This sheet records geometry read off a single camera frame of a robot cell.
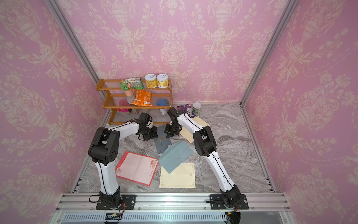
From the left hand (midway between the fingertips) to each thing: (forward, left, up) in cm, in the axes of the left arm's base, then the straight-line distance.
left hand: (158, 136), depth 100 cm
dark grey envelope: (-4, -3, 0) cm, 5 cm away
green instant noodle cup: (+25, -28, +5) cm, 38 cm away
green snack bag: (+18, +18, +32) cm, 41 cm away
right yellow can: (+20, -4, +33) cm, 39 cm away
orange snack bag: (+21, +12, +17) cm, 29 cm away
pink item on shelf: (+20, +27, +13) cm, 36 cm away
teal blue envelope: (-14, -12, -2) cm, 18 cm away
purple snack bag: (+24, -22, +3) cm, 33 cm away
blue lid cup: (+23, -2, +11) cm, 26 cm away
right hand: (0, -6, 0) cm, 6 cm away
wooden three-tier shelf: (+30, +36, +20) cm, 51 cm away
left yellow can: (+20, +3, +33) cm, 39 cm away
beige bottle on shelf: (+18, +19, +23) cm, 35 cm away
